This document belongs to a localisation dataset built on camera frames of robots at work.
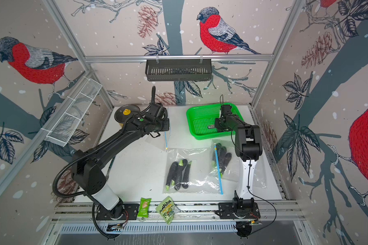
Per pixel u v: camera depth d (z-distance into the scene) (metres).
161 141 0.98
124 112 1.00
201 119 1.13
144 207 0.74
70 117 0.76
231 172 0.83
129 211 0.73
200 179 0.80
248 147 0.58
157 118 0.64
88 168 0.43
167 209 0.74
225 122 0.80
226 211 0.73
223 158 0.86
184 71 1.05
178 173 0.82
